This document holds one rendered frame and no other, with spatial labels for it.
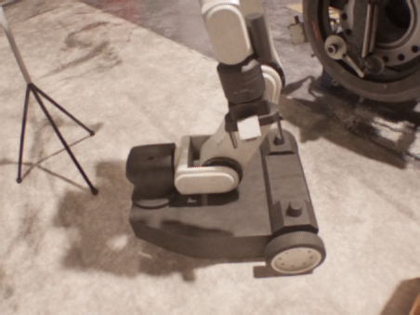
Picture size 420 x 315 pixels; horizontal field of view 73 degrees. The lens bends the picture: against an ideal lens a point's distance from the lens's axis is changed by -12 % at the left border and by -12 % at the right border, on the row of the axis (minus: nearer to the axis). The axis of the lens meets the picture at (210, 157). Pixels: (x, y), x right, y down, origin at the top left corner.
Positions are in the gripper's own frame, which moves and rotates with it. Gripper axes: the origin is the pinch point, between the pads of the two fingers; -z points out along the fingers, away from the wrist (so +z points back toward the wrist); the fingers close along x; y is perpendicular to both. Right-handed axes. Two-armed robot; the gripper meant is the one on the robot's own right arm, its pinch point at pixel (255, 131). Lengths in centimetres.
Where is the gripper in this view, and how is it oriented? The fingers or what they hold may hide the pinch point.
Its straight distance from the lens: 73.6
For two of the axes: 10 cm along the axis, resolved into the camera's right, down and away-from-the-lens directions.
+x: 9.6, -2.0, -2.0
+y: 0.2, -6.6, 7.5
